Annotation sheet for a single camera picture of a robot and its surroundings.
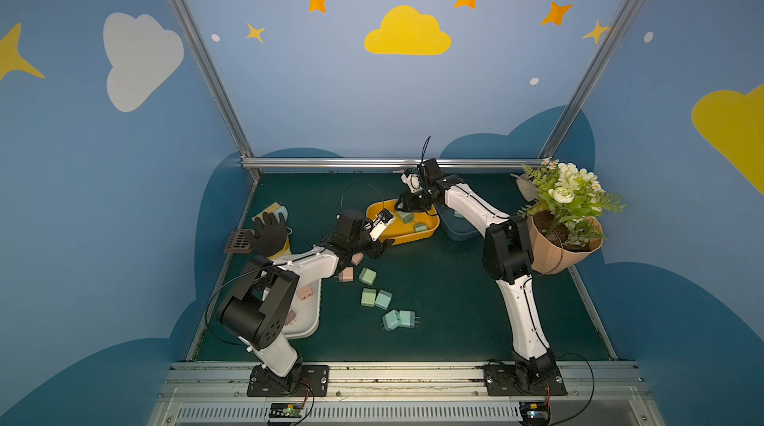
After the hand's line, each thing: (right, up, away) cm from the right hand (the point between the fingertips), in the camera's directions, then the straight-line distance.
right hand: (401, 204), depth 101 cm
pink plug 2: (-18, -22, -10) cm, 30 cm away
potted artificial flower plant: (+46, -5, -18) cm, 50 cm away
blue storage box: (+18, -7, -5) cm, 20 cm away
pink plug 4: (-33, -32, -19) cm, 50 cm away
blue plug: (-4, -32, -20) cm, 38 cm away
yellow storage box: (+2, -8, +4) cm, 9 cm away
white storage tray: (-29, -32, -17) cm, 46 cm away
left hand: (-6, -7, -9) cm, 13 cm away
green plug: (-11, -28, -15) cm, 33 cm away
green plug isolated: (+7, -8, +2) cm, 11 cm away
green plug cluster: (+2, -5, +5) cm, 7 cm away
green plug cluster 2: (-11, -22, -10) cm, 27 cm away
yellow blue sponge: (-47, -2, +8) cm, 48 cm away
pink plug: (-15, -18, -7) cm, 24 cm away
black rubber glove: (-45, -11, -2) cm, 46 cm away
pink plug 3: (-30, -26, -14) cm, 42 cm away
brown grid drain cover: (-56, -13, -2) cm, 57 cm away
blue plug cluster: (-6, -28, -14) cm, 32 cm away
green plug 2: (+1, -32, -19) cm, 38 cm away
